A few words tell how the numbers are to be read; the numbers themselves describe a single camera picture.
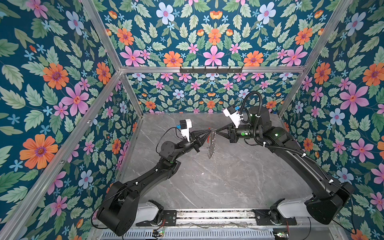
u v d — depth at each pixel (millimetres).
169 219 734
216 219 748
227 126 647
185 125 584
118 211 408
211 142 650
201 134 631
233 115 583
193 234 766
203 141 647
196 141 598
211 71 935
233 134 565
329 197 391
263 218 732
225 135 628
